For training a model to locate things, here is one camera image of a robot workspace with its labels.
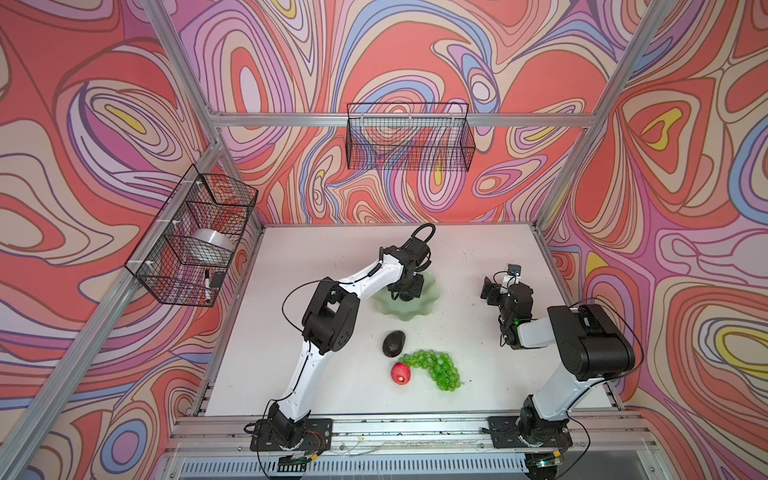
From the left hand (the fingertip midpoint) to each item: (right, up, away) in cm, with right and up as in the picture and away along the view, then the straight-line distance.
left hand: (414, 288), depth 97 cm
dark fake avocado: (-7, -14, -13) cm, 21 cm away
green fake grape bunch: (+5, -19, -17) cm, 26 cm away
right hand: (+29, +1, 0) cm, 29 cm away
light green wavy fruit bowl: (-1, -6, -1) cm, 7 cm away
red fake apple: (-6, -21, -18) cm, 28 cm away
